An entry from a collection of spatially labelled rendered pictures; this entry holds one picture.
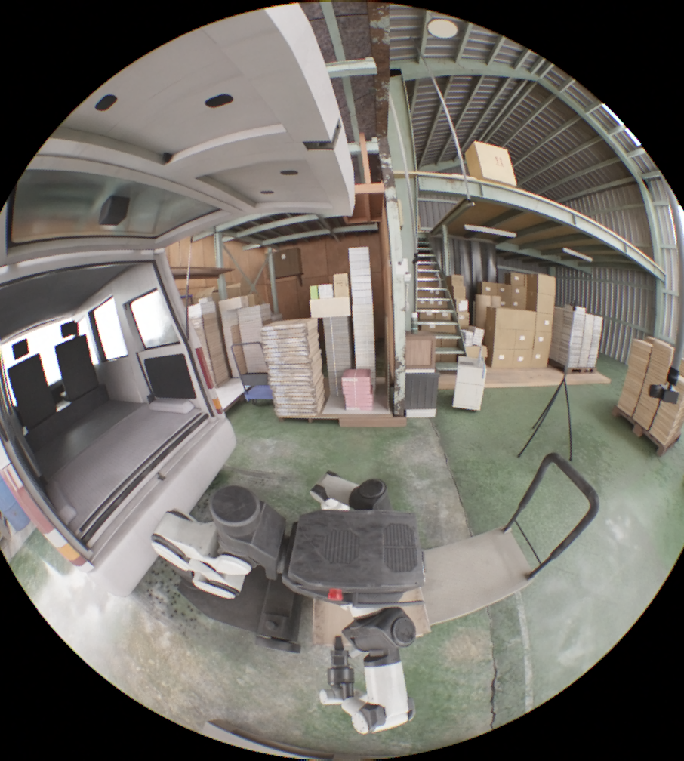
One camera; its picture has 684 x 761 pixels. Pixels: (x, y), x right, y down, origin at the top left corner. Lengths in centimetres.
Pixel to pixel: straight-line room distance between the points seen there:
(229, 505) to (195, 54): 81
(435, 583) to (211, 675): 118
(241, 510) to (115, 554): 91
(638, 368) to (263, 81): 395
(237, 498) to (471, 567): 105
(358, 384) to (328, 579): 200
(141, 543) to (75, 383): 215
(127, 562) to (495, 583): 164
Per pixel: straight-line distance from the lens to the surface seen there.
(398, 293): 205
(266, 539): 57
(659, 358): 373
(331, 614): 99
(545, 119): 848
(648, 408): 382
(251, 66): 45
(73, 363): 309
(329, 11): 162
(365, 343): 254
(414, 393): 237
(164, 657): 165
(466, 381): 256
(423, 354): 225
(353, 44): 185
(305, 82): 46
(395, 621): 64
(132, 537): 130
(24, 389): 299
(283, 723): 141
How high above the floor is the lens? 129
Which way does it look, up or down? 22 degrees down
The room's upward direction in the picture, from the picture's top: 5 degrees counter-clockwise
